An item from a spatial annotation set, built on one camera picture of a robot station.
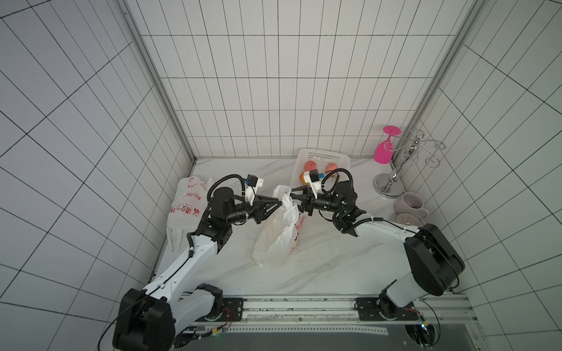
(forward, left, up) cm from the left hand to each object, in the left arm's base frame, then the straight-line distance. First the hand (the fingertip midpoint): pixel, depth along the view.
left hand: (276, 205), depth 73 cm
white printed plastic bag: (-10, -1, -1) cm, 10 cm away
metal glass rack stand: (+26, -56, -22) cm, 65 cm away
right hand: (+5, -4, +2) cm, 7 cm away
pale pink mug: (+14, -61, -21) cm, 66 cm away
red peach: (+35, -16, -18) cm, 43 cm away
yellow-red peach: (+3, -8, +11) cm, 14 cm away
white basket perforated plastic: (+39, -22, -17) cm, 47 cm away
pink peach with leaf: (+35, -27, -19) cm, 48 cm away
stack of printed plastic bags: (+7, +38, -16) cm, 42 cm away
